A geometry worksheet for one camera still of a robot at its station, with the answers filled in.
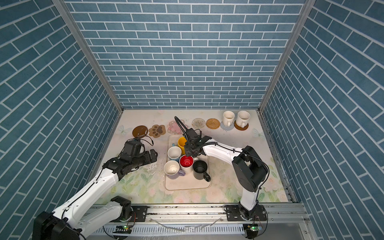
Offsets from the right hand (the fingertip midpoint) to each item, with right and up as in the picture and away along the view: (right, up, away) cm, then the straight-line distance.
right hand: (187, 148), depth 90 cm
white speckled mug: (+38, +19, +13) cm, 44 cm away
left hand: (-19, -3, -8) cm, 21 cm away
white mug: (+28, +19, +14) cm, 37 cm away
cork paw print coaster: (-24, +9, +18) cm, 31 cm away
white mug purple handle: (-9, -13, -3) cm, 16 cm away
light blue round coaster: (+27, +12, +18) cm, 35 cm away
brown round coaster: (+36, +12, +15) cm, 41 cm away
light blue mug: (-8, -3, 0) cm, 9 cm away
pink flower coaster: (-11, +11, +18) cm, 24 cm away
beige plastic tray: (-13, +4, +12) cm, 18 cm away
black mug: (+8, -10, -5) cm, 14 cm away
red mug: (-1, -9, -1) cm, 9 cm away
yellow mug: (-4, +3, 0) cm, 5 cm away
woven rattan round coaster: (+17, +15, +22) cm, 31 cm away
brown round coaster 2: (-35, +9, +15) cm, 39 cm away
